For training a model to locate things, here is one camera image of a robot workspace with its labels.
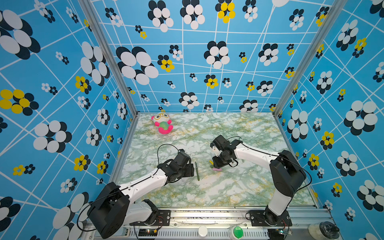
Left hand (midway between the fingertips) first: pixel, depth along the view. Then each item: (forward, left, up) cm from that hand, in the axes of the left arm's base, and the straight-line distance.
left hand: (191, 169), depth 85 cm
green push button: (-30, -21, +5) cm, 37 cm away
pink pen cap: (+2, -16, -4) cm, 16 cm away
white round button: (-30, -6, +3) cm, 30 cm away
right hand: (+4, -16, -2) cm, 16 cm away
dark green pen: (-4, -4, -5) cm, 7 cm away
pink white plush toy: (+36, +21, +3) cm, 42 cm away
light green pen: (-7, -23, +25) cm, 34 cm away
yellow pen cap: (+1, -12, +7) cm, 14 cm away
